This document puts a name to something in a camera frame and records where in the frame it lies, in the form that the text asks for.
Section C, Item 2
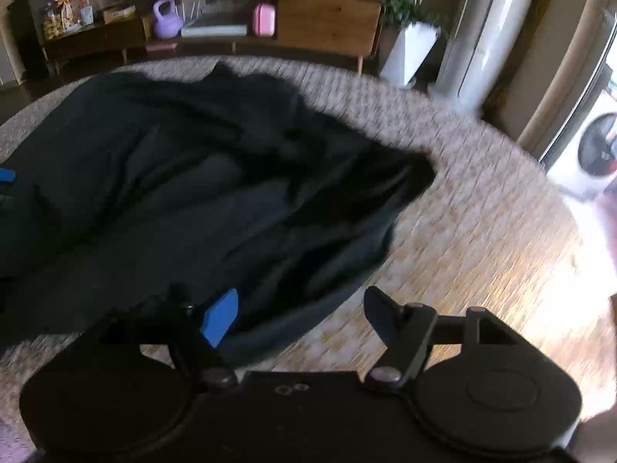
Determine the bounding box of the wooden TV cabinet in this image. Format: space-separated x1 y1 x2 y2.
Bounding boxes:
41 0 384 75

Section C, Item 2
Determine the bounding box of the small yellow box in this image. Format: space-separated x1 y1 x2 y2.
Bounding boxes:
102 4 137 24

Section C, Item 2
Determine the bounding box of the washing machine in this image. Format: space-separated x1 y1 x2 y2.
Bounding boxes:
550 111 617 201

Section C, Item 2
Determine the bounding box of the dark tall cabinet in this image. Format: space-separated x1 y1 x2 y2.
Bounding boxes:
7 0 46 83

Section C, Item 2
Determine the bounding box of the plant in white pot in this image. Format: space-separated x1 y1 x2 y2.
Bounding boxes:
369 0 451 88

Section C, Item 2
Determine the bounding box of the snack bag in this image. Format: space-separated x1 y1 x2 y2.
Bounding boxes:
55 0 97 34

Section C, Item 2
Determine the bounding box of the purple kettlebell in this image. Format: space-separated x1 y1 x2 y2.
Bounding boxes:
152 0 185 39

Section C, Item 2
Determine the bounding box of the black t-shirt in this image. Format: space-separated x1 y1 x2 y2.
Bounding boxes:
0 60 437 362

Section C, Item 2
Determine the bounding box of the white standing air conditioner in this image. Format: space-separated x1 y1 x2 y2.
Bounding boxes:
436 0 543 112

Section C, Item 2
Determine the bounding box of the beige curtain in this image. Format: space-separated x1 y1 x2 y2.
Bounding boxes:
492 0 608 155

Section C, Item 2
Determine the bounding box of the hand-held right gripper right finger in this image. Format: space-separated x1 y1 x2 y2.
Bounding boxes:
363 286 524 390

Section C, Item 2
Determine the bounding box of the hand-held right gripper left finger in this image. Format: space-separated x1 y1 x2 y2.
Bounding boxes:
98 284 240 390

